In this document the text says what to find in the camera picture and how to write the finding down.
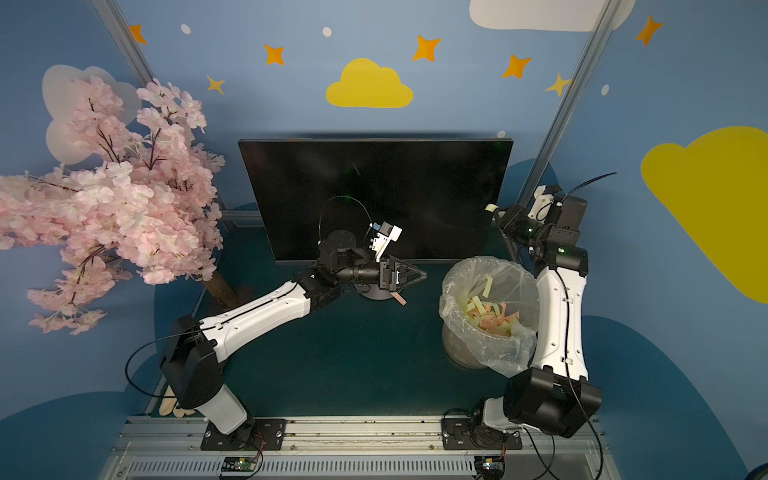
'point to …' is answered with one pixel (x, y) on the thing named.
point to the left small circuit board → (238, 464)
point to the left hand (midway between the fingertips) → (423, 268)
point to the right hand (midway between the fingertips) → (504, 211)
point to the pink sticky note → (398, 297)
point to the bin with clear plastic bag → (491, 313)
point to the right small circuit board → (489, 467)
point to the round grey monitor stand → (373, 291)
